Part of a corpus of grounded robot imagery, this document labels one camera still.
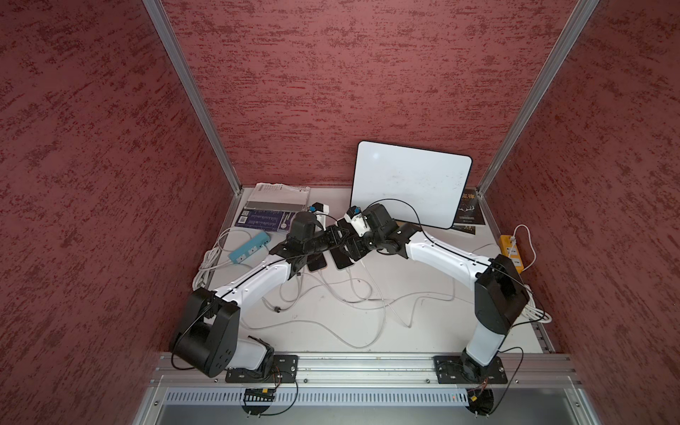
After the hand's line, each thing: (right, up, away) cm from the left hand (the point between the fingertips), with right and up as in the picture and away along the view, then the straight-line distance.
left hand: (348, 236), depth 83 cm
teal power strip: (-41, -9, +12) cm, 44 cm away
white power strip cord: (+60, -24, +2) cm, 65 cm away
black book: (+52, +8, +28) cm, 60 cm away
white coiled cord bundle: (-51, -10, +15) cm, 54 cm away
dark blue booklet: (-34, +4, +24) cm, 42 cm away
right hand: (+1, -4, +4) cm, 5 cm away
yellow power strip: (+62, -6, +17) cm, 64 cm away
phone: (-12, -11, +12) cm, 20 cm away
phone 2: (-2, +5, -2) cm, 5 cm away
